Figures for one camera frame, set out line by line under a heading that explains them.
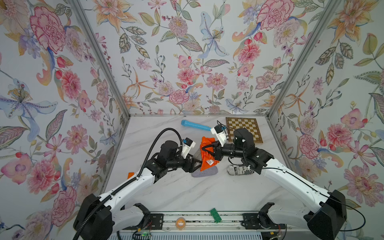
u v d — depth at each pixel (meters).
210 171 0.88
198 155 0.74
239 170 0.88
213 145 0.65
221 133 0.63
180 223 0.75
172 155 0.62
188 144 0.68
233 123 1.14
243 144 0.54
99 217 0.39
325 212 0.38
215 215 0.76
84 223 0.37
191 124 1.15
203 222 0.75
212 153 0.67
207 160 0.69
